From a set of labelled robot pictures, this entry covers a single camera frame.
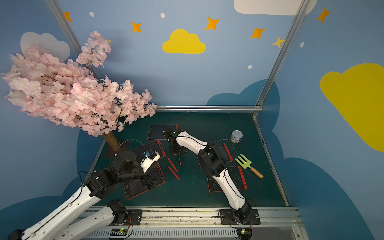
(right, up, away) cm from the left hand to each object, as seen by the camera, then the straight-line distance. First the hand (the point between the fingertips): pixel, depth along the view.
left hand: (162, 168), depth 70 cm
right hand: (+6, +3, +29) cm, 29 cm away
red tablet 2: (-12, +6, +32) cm, 35 cm away
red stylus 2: (+2, -4, +23) cm, 24 cm away
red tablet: (-14, +16, +40) cm, 46 cm away
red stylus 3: (+3, -9, +21) cm, 22 cm away
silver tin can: (+45, +13, +32) cm, 56 cm away
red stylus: (+6, -2, +26) cm, 26 cm away
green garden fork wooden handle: (+50, -4, +25) cm, 56 cm away
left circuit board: (-23, -34, +3) cm, 41 cm away
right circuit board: (+41, -34, +3) cm, 54 cm away
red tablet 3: (-19, -16, +14) cm, 29 cm away
